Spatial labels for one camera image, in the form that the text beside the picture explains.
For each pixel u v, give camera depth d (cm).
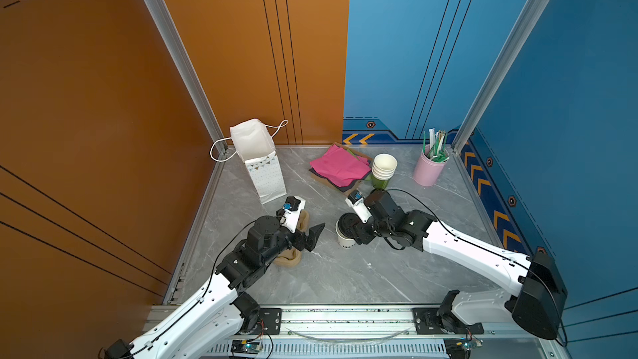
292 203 61
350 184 99
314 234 64
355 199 68
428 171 101
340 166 108
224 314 60
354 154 112
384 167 95
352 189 99
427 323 72
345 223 78
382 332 72
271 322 73
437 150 98
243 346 71
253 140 99
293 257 82
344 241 80
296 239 64
